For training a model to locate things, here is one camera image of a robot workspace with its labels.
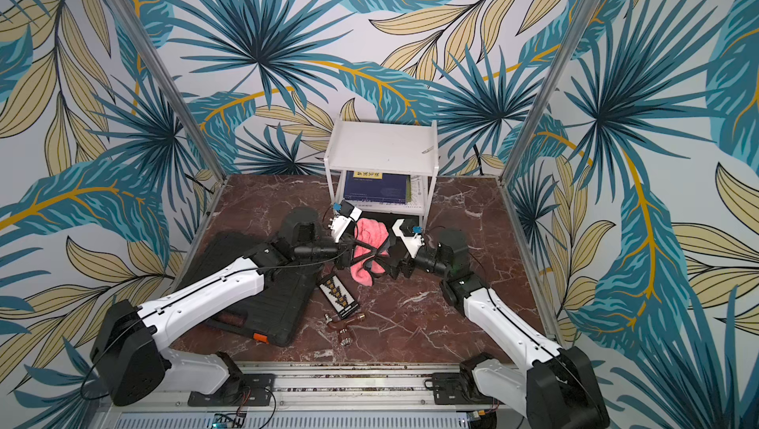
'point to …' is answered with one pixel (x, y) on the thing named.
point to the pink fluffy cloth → (373, 234)
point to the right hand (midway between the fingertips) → (385, 241)
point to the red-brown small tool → (345, 336)
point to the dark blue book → (383, 187)
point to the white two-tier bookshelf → (382, 166)
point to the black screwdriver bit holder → (338, 296)
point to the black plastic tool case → (272, 314)
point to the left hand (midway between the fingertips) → (373, 255)
